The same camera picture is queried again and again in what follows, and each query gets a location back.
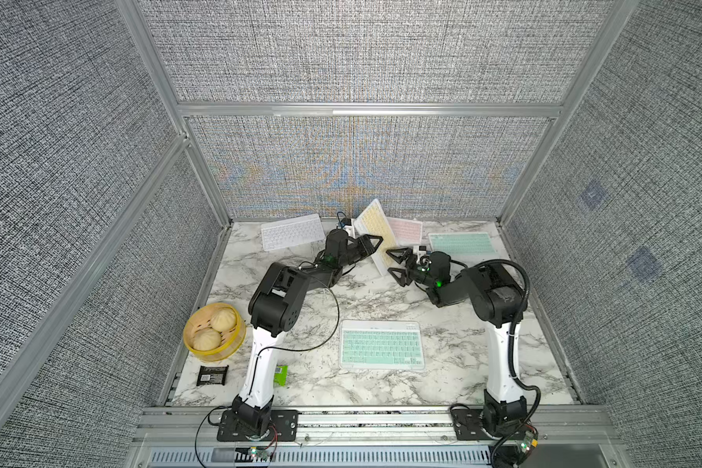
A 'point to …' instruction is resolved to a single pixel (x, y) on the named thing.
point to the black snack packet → (212, 375)
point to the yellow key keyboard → (372, 221)
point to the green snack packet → (280, 376)
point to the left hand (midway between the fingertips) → (387, 238)
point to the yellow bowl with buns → (214, 331)
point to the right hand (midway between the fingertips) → (387, 256)
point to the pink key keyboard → (407, 232)
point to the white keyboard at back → (291, 232)
